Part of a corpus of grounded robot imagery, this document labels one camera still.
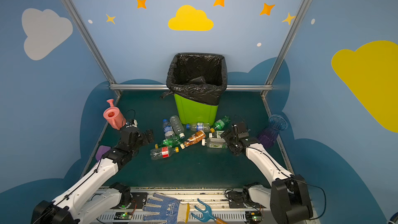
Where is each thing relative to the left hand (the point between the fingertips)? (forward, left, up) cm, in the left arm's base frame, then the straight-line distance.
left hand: (147, 132), depth 84 cm
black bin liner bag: (+35, -29, +10) cm, 47 cm away
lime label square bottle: (+6, -41, -10) cm, 42 cm away
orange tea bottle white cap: (+1, -26, -8) cm, 27 cm away
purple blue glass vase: (+4, -70, +6) cm, 70 cm away
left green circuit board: (-37, +6, -13) cm, 39 cm away
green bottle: (+12, -42, -8) cm, 44 cm away
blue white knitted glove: (-34, -14, -12) cm, 39 cm away
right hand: (0, -44, -4) cm, 44 cm away
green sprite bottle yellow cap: (-2, -13, -7) cm, 15 cm away
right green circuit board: (-36, -54, -13) cm, 67 cm away
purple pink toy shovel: (-6, +28, -11) cm, 31 cm away
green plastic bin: (+18, -23, -3) cm, 29 cm away
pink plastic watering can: (+13, +24, -1) cm, 27 cm away
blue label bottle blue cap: (+6, -9, -8) cm, 14 cm away
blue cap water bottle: (+10, -28, -9) cm, 31 cm away
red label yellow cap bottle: (-8, -8, -7) cm, 14 cm away
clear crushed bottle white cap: (+9, -14, -9) cm, 19 cm away
